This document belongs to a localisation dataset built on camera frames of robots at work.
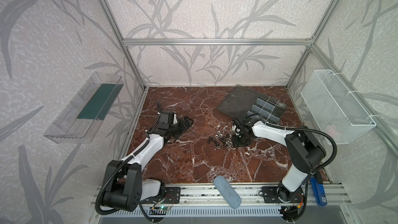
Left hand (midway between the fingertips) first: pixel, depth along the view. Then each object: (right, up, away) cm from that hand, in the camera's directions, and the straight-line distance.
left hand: (191, 120), depth 87 cm
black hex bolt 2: (+15, -14, +3) cm, 21 cm away
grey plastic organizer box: (+33, +10, +22) cm, 41 cm away
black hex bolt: (+10, -12, +5) cm, 17 cm away
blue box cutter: (+62, -32, -15) cm, 71 cm away
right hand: (+25, -13, +5) cm, 28 cm away
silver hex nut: (+16, -8, +8) cm, 20 cm away
